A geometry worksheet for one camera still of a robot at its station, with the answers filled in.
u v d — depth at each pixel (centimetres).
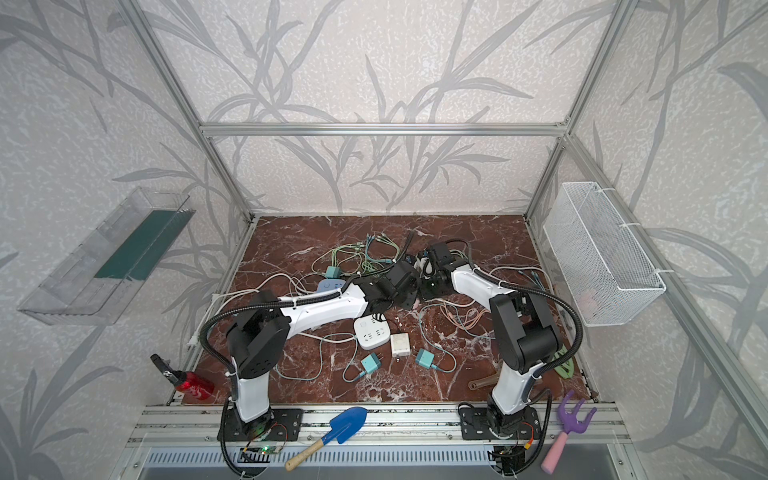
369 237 114
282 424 72
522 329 48
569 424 74
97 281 65
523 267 105
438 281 71
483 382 80
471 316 93
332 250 109
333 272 101
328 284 96
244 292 97
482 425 73
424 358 82
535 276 102
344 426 74
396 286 68
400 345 85
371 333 87
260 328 53
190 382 72
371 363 83
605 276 62
